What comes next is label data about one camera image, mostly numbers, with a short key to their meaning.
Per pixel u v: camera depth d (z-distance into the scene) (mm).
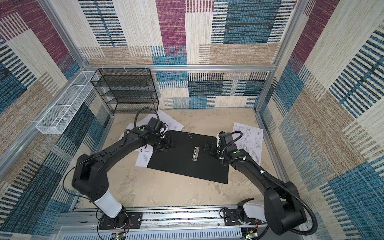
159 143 743
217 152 737
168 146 761
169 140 777
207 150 766
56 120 704
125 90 1091
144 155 964
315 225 365
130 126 1116
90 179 463
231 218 729
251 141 1015
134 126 743
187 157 949
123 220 684
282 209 405
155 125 705
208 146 778
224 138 662
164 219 759
